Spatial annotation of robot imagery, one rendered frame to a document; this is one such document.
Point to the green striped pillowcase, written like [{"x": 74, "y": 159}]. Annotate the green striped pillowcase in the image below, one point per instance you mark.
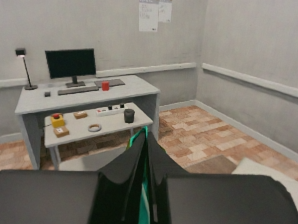
[{"x": 144, "y": 216}]

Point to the cream pillow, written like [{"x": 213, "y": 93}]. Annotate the cream pillow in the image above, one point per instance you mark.
[{"x": 247, "y": 166}]

